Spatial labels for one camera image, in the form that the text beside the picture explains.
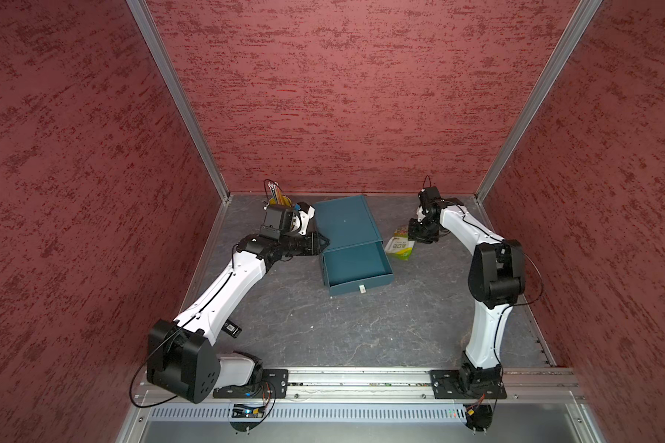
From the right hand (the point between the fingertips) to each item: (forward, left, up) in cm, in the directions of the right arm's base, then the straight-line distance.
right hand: (413, 240), depth 97 cm
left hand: (-11, +32, +14) cm, 36 cm away
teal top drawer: (-16, +22, +10) cm, 29 cm away
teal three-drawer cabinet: (-3, +24, +15) cm, 29 cm away
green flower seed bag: (0, +4, -4) cm, 6 cm away
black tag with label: (-29, +60, -3) cm, 66 cm away
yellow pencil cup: (+17, +49, +5) cm, 52 cm away
